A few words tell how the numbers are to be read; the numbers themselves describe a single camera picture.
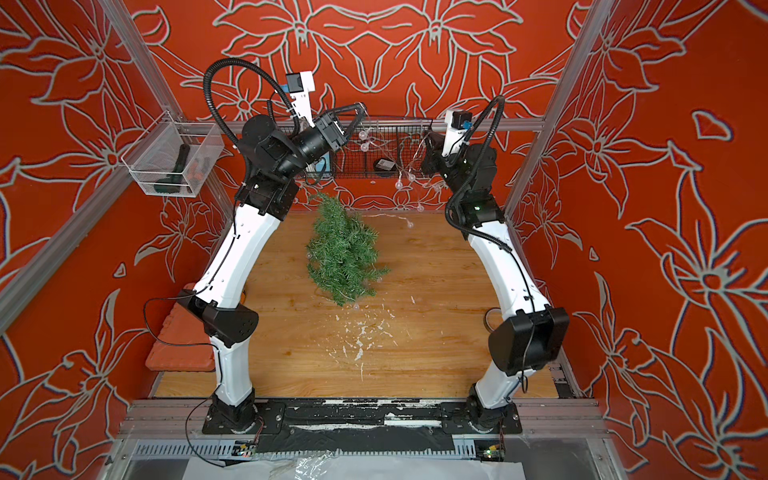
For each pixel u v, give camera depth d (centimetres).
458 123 55
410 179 70
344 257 73
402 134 93
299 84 49
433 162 62
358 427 73
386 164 95
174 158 90
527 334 44
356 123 55
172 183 79
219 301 47
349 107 55
